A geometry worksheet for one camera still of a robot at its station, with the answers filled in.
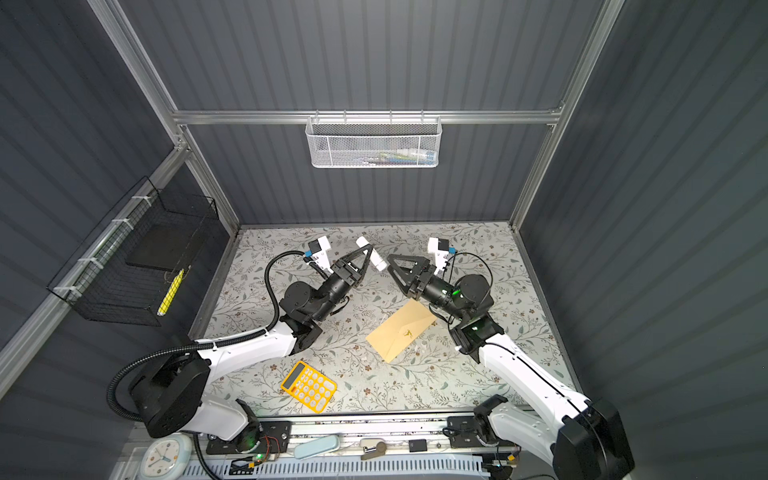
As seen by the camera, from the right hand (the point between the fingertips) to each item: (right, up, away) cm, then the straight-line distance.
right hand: (390, 271), depth 63 cm
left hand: (-4, +5, +3) cm, 7 cm away
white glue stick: (-4, +3, +4) cm, 6 cm away
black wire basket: (-64, +1, +9) cm, 64 cm away
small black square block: (+7, -43, +9) cm, 45 cm away
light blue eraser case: (-18, -43, +8) cm, 47 cm away
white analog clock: (-52, -44, +6) cm, 69 cm away
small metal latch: (-3, -43, +7) cm, 44 cm away
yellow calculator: (-22, -33, +17) cm, 43 cm away
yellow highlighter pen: (-51, -7, +4) cm, 52 cm away
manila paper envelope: (+3, -20, +28) cm, 35 cm away
